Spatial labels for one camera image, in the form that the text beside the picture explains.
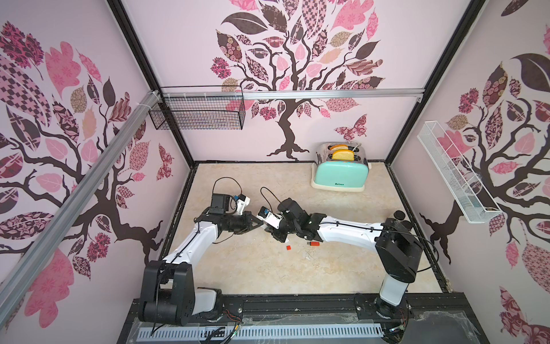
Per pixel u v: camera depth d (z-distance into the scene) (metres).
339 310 0.74
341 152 0.97
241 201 0.79
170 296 0.41
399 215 0.88
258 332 0.70
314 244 0.90
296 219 0.65
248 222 0.74
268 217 0.72
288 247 0.89
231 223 0.71
